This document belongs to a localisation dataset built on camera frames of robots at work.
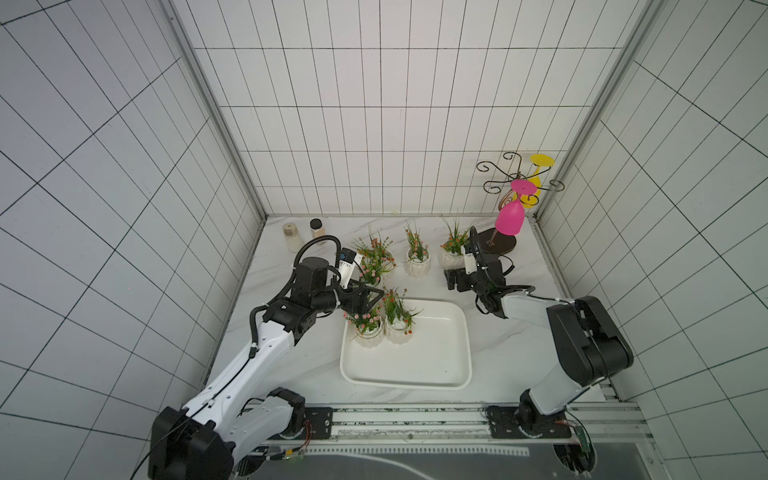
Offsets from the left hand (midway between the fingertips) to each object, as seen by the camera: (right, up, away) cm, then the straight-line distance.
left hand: (368, 294), depth 76 cm
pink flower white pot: (0, -9, +2) cm, 9 cm away
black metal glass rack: (+45, +13, +32) cm, 57 cm away
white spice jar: (-28, +15, +26) cm, 41 cm away
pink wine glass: (+43, +22, +15) cm, 51 cm away
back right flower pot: (+27, +9, +24) cm, 37 cm away
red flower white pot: (+8, -8, +9) cm, 15 cm away
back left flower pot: (+2, +8, +13) cm, 16 cm away
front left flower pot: (0, +5, +10) cm, 11 cm away
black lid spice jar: (-20, +18, +30) cm, 40 cm away
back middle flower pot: (+15, +10, +16) cm, 24 cm away
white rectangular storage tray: (+20, -20, +8) cm, 29 cm away
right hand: (+31, +7, +22) cm, 38 cm away
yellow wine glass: (+52, +39, +15) cm, 66 cm away
